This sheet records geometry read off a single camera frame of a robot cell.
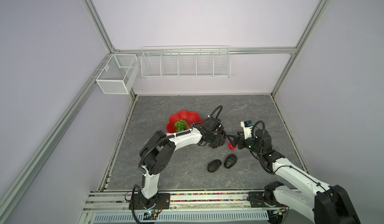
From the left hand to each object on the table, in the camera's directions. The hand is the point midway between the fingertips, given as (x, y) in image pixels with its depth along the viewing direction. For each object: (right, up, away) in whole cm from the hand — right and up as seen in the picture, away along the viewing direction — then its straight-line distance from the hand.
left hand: (218, 141), depth 89 cm
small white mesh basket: (-67, +43, +13) cm, 81 cm away
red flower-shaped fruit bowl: (-17, +13, +15) cm, 26 cm away
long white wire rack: (-20, +51, +9) cm, 56 cm away
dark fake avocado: (-4, -12, -8) cm, 15 cm away
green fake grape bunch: (-23, +9, +6) cm, 26 cm away
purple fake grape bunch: (+3, +5, +7) cm, 9 cm away
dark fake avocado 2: (+6, -10, -7) cm, 13 cm away
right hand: (+8, +5, -6) cm, 11 cm away
